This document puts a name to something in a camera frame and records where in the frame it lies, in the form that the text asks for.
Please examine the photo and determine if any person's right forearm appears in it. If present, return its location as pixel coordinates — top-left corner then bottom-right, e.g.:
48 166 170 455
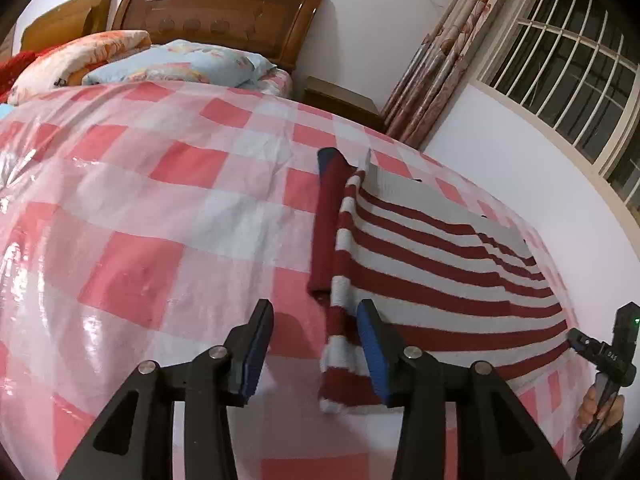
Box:
575 420 626 480

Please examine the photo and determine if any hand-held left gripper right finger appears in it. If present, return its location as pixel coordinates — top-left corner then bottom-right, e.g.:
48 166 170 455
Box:
356 298 571 480

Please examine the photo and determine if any large carved wooden headboard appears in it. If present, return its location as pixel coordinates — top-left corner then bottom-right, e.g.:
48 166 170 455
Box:
111 0 326 72

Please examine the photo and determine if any window with white grille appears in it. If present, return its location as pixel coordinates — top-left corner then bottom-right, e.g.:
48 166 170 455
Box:
470 0 640 211

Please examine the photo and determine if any person's right hand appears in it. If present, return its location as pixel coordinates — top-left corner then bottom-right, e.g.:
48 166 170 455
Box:
579 389 626 431

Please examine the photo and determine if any orange floral pillow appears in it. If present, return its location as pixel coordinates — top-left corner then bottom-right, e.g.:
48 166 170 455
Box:
7 30 153 106

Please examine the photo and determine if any pink checkered bed cover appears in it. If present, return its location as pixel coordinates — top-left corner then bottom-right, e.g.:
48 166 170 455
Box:
0 67 596 480

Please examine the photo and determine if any red blanket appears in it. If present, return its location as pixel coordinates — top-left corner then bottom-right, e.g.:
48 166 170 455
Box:
0 47 51 103

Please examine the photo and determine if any plain wooden headboard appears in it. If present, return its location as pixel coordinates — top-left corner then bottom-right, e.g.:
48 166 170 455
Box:
20 0 117 53

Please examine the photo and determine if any light blue floral pillow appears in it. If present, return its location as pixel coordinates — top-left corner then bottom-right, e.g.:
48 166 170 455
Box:
81 40 278 88

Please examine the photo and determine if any wooden nightstand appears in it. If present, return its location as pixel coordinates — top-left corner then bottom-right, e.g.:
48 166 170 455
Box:
302 76 386 133

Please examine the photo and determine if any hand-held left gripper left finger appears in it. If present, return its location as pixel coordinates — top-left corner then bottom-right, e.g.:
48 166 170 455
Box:
57 298 276 480

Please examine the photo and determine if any red grey striped sweater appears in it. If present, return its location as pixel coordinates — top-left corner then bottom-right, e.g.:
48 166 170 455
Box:
306 147 579 416

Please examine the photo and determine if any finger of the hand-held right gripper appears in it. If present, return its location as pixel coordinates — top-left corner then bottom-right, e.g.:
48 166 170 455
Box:
566 328 609 362

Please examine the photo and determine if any pink floral curtain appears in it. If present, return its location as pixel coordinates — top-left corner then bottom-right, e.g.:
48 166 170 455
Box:
380 0 531 148

